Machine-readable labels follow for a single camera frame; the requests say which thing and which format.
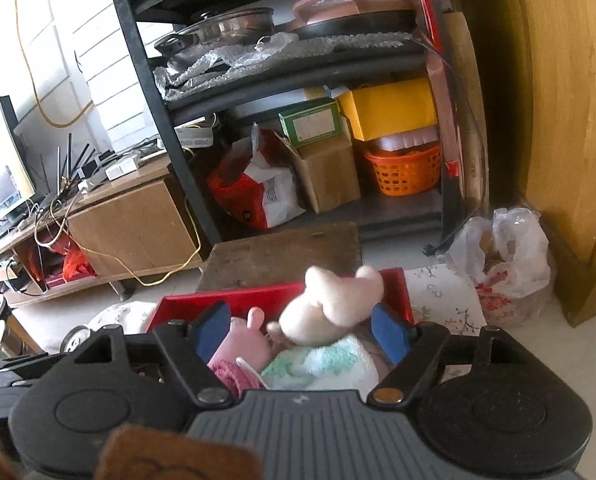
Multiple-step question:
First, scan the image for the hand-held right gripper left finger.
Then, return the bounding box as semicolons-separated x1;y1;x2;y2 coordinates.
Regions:
48;301;234;407

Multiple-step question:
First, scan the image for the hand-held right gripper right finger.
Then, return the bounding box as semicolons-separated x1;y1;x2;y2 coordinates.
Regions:
367;305;559;407

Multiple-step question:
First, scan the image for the pig plush pink knitted dress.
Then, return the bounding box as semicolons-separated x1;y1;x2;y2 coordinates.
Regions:
207;307;280;397

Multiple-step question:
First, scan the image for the red cardboard box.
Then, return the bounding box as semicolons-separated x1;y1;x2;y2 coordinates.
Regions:
150;267;417;343

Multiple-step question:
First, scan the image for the cream plush toy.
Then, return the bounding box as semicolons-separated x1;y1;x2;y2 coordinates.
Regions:
266;264;385;349

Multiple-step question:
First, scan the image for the light green towel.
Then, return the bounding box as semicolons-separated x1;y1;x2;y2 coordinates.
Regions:
261;334;381;392

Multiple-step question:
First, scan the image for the wooden stool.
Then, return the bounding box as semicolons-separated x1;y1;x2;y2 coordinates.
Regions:
197;221;365;294

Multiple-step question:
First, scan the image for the brown fuzzy cloth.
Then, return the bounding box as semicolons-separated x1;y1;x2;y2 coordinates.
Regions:
94;422;265;480

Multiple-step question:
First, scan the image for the wooden television cabinet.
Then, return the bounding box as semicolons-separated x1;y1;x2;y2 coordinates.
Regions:
0;152;205;309

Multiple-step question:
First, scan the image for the white plastic bag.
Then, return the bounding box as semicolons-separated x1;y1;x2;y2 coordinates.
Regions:
447;206;552;324

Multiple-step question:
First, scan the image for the red plastic bag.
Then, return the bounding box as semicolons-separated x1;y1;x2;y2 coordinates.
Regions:
59;246;97;282

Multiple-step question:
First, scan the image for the red and white bag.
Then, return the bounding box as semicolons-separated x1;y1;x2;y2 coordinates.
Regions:
207;121;307;231

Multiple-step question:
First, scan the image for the orange plastic basket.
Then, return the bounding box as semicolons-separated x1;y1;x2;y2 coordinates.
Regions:
362;144;442;197

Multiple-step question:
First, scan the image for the brown cardboard box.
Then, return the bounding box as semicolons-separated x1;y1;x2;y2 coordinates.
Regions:
277;131;362;214

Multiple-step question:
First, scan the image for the clear plastic container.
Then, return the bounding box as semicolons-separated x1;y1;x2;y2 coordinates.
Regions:
377;126;440;154

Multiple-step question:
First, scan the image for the black router with antennas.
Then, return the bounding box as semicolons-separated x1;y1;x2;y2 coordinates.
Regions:
39;132;110;192

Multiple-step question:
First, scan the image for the television screen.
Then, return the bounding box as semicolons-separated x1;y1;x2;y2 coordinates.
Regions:
0;90;37;227

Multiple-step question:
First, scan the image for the green box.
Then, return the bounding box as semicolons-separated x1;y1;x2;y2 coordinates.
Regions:
277;99;342;149

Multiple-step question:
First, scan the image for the yellow box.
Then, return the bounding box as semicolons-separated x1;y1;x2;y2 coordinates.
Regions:
337;78;439;142

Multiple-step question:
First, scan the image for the wooden wardrobe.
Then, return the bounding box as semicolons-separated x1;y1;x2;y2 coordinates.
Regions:
452;0;596;329

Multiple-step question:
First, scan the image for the black metal shelf rack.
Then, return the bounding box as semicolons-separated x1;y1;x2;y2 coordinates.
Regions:
102;0;485;262

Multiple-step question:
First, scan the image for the clear bubble wrap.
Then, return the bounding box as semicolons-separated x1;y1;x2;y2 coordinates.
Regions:
152;31;415;102

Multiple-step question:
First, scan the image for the steel cooking pot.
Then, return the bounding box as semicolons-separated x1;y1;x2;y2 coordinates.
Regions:
154;7;277;69

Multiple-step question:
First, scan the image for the red board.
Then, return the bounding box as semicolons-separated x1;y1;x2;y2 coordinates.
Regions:
409;0;465;177

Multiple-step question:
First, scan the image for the black frying pan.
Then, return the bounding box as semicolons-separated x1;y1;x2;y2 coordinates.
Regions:
284;6;420;42

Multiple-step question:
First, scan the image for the brown clay pot lid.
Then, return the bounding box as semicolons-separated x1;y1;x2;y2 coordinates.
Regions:
292;0;365;27

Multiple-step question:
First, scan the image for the yellow floor cable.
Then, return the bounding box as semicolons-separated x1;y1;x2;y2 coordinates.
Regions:
67;194;205;289

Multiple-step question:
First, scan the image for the yellow wall cable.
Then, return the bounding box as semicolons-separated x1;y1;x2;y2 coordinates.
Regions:
12;0;97;129

